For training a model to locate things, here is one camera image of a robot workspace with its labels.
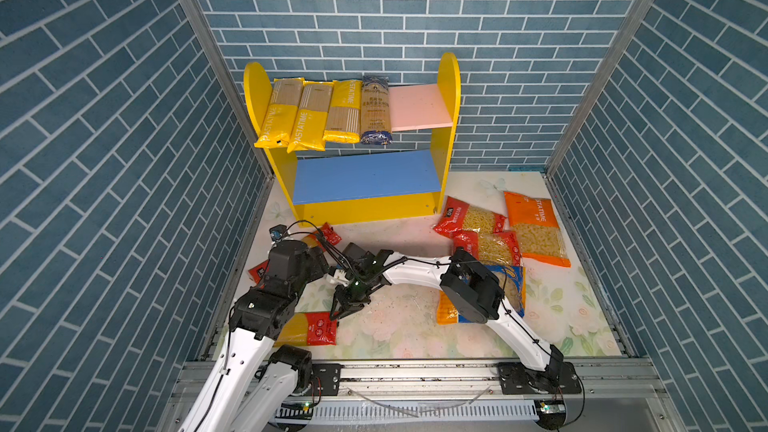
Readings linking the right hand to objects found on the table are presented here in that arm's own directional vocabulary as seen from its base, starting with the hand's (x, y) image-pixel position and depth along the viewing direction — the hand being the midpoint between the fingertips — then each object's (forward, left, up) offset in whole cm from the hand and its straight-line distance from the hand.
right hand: (330, 316), depth 82 cm
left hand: (+9, +3, +18) cm, 21 cm away
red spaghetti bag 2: (-4, +5, 0) cm, 6 cm away
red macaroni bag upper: (+37, -37, +2) cm, 52 cm away
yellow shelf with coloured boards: (+42, +2, +10) cm, 44 cm away
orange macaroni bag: (+37, -63, +1) cm, 73 cm away
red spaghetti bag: (+26, +7, +1) cm, 27 cm away
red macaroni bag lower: (+24, -48, +2) cm, 54 cm away
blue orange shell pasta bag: (+13, -51, +3) cm, 53 cm away
